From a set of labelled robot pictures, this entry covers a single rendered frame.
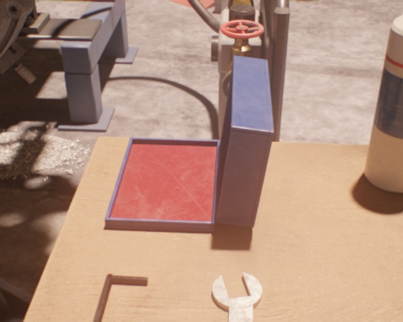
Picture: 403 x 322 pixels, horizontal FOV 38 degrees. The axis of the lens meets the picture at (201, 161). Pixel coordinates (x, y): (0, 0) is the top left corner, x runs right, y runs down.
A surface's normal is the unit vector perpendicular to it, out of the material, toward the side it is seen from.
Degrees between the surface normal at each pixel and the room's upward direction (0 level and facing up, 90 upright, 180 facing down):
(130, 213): 0
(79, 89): 90
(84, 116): 90
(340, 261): 0
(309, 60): 0
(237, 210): 90
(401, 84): 90
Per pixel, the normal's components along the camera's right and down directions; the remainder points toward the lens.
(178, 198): 0.00, -0.84
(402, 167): -0.19, 0.54
